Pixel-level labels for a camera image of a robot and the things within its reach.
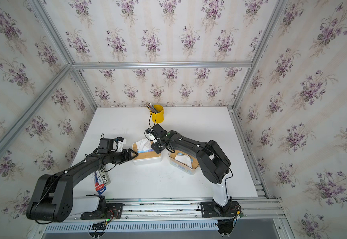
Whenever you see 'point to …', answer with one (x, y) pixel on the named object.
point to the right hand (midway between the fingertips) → (158, 145)
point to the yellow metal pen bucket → (159, 115)
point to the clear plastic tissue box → (181, 166)
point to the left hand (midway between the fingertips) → (134, 156)
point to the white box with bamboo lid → (149, 158)
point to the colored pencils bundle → (151, 108)
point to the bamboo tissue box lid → (194, 162)
